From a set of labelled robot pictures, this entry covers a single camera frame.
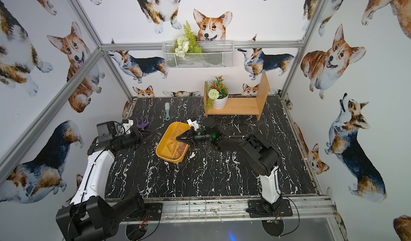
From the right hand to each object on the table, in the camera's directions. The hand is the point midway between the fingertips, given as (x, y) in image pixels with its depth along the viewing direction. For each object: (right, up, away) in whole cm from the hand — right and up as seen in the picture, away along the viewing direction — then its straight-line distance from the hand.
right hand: (179, 133), depth 80 cm
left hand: (-14, +2, -1) cm, 14 cm away
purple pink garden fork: (-30, +2, +27) cm, 41 cm away
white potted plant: (+19, +21, +14) cm, 32 cm away
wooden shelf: (+39, +14, +27) cm, 49 cm away
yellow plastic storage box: (-10, -11, +15) cm, 21 cm away
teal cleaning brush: (-17, +14, +37) cm, 43 cm away
